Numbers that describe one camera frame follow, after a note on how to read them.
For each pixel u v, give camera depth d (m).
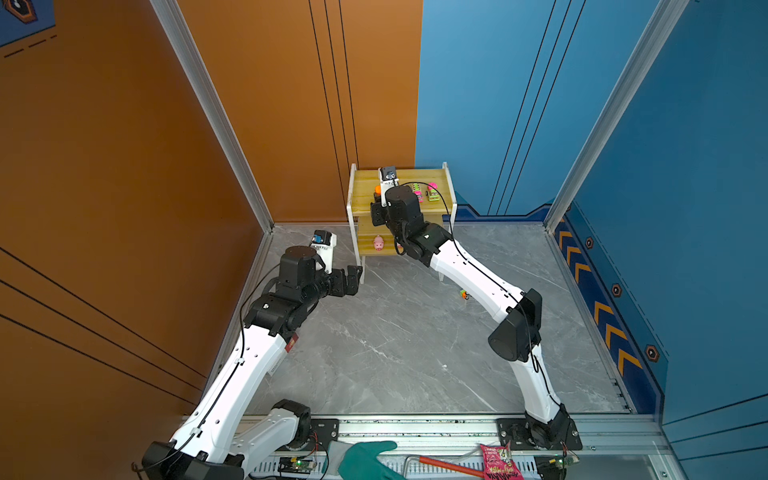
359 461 0.69
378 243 0.89
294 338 0.89
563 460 0.70
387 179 0.66
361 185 0.85
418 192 0.79
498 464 0.68
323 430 0.74
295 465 0.71
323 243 0.62
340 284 0.63
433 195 0.79
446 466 0.70
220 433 0.38
